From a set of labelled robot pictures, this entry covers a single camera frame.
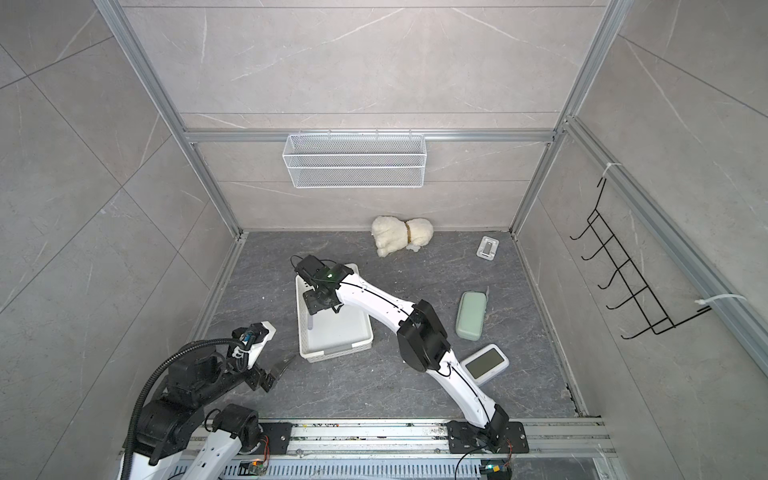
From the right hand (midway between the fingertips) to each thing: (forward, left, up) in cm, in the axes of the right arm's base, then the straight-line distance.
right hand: (323, 301), depth 90 cm
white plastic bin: (-7, -1, -7) cm, 10 cm away
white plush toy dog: (+27, -22, +1) cm, 35 cm away
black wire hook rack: (-7, -76, +23) cm, 80 cm away
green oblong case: (-2, -47, -8) cm, 47 cm away
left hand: (-18, +5, +13) cm, 23 cm away
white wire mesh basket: (+42, -9, +22) cm, 49 cm away
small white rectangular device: (+28, -59, -8) cm, 66 cm away
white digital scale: (-18, -47, -5) cm, 51 cm away
